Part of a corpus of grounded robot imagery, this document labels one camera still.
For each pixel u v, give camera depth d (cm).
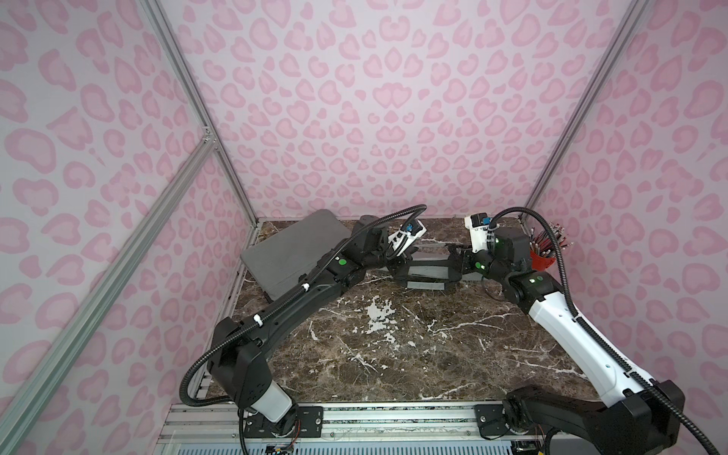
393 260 66
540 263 98
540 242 94
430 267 80
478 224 65
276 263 106
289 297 48
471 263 67
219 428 73
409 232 60
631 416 37
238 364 41
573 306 48
